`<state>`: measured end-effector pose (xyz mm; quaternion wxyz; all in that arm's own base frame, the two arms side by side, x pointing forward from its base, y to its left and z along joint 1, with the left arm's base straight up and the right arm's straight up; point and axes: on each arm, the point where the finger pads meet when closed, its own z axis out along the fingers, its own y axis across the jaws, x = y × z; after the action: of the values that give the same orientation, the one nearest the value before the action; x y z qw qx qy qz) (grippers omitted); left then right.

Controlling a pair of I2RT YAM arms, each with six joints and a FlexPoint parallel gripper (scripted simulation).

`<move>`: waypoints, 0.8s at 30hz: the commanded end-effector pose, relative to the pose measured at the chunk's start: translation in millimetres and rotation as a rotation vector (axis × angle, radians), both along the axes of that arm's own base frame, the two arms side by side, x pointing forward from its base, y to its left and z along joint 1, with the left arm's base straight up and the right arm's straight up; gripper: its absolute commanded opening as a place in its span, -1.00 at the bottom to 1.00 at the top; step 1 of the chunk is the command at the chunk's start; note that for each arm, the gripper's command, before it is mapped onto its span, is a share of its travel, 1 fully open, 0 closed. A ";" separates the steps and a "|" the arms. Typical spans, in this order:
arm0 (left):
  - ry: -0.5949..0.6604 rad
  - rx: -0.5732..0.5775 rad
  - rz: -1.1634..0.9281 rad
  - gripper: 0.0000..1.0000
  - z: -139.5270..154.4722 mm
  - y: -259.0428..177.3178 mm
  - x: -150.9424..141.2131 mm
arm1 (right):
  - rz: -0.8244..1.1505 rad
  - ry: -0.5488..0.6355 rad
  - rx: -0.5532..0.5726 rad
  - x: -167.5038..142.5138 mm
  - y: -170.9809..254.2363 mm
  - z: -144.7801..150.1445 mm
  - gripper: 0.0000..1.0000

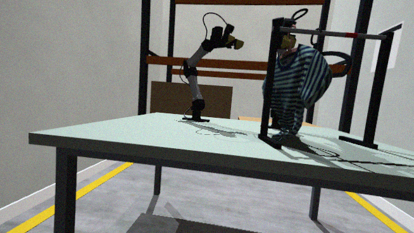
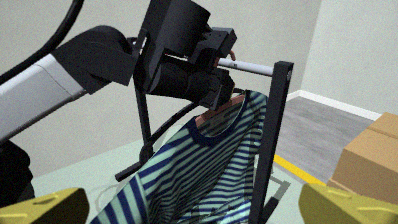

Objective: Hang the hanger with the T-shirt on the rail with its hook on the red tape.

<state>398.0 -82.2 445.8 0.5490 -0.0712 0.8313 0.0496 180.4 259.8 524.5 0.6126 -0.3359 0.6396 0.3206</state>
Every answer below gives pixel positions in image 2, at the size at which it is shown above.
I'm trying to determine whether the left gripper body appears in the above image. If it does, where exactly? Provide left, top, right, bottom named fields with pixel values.
left=173, top=60, right=234, bottom=111

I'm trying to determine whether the black clothes rack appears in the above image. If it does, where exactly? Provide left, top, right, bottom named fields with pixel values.
left=115, top=58, right=294, bottom=224

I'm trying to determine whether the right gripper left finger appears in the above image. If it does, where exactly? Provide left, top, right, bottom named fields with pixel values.
left=0, top=188, right=90, bottom=224

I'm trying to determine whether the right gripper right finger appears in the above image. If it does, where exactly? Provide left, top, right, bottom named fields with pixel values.
left=298, top=184, right=398, bottom=224

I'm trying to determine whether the blue striped t-shirt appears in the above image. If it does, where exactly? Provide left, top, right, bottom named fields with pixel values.
left=89, top=89, right=268, bottom=224

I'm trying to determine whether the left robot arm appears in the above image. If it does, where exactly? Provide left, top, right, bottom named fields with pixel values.
left=0, top=0, right=237, bottom=208

